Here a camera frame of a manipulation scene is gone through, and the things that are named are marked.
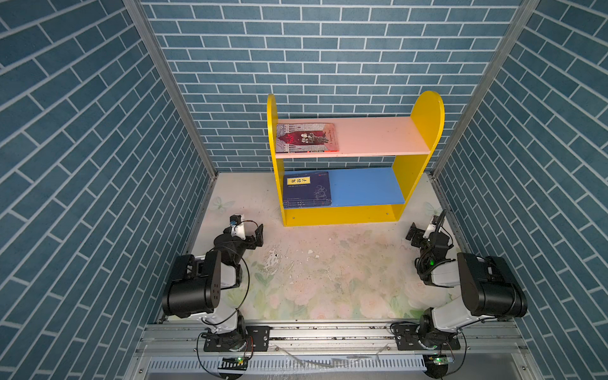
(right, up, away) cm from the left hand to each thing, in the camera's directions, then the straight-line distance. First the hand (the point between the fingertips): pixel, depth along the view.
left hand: (251, 223), depth 92 cm
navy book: (+22, +13, -1) cm, 26 cm away
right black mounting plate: (+57, -30, -23) cm, 68 cm away
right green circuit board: (+64, -39, -21) cm, 77 cm away
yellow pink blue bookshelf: (+48, +11, +2) cm, 50 cm away
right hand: (+69, 0, +1) cm, 69 cm away
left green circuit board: (0, -41, -19) cm, 45 cm away
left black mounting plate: (+5, -33, -19) cm, 39 cm away
